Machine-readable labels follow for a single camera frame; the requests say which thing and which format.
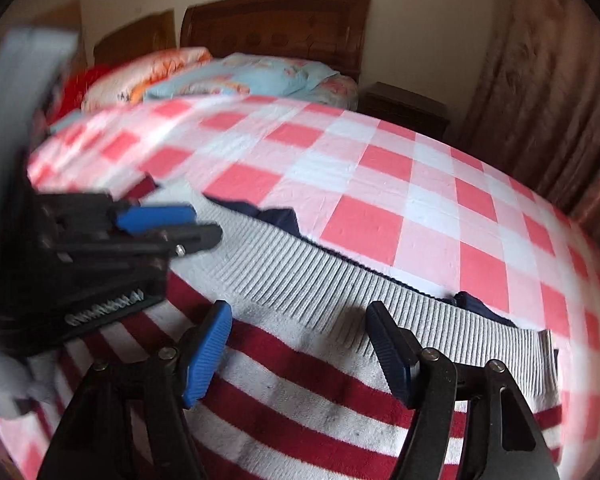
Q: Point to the light blue floral pillow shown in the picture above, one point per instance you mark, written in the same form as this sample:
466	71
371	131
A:
260	77

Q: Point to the red blanket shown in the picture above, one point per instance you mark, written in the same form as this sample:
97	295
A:
80	90

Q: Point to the orange floral pillow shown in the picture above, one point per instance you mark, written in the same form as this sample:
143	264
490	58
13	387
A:
130	80

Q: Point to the light blue cloth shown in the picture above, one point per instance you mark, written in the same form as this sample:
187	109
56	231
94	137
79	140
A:
65	121

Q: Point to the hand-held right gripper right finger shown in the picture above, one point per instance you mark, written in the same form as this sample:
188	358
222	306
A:
390	350

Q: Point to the dark wooden nightstand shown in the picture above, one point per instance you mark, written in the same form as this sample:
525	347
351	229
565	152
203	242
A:
405	107

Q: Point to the large carved wooden headboard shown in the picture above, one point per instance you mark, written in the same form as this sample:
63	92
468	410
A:
280	25

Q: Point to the pink floral curtain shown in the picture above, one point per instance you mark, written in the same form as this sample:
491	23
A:
545	85

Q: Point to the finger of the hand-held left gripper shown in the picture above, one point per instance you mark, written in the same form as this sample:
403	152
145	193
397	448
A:
155	216
195	237

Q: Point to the pink checked tablecloth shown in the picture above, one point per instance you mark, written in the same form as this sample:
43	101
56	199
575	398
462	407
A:
380	185

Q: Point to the small wooden headboard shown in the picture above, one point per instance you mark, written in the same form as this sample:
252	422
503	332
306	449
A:
135	37

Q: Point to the maroon grey striped sweater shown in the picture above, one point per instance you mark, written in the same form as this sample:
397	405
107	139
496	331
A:
305	410

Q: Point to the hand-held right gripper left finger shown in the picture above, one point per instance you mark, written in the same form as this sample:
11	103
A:
207	350

